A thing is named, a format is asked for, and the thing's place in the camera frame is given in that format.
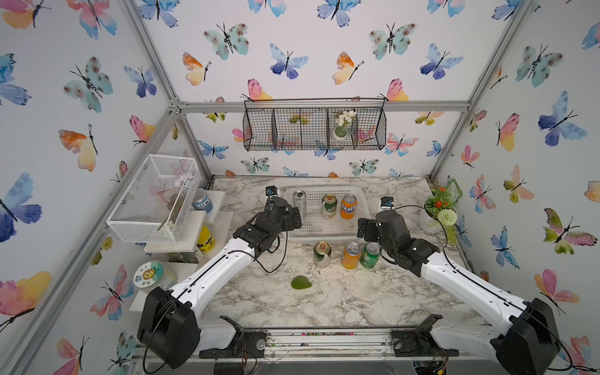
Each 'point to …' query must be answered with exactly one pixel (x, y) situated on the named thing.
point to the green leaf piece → (300, 282)
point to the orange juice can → (351, 255)
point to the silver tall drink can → (300, 201)
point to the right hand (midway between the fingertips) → (372, 218)
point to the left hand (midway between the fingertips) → (289, 211)
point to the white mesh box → (155, 205)
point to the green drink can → (370, 255)
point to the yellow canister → (205, 240)
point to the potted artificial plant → (440, 210)
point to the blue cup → (201, 201)
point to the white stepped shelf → (184, 256)
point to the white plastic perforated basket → (314, 226)
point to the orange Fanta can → (349, 202)
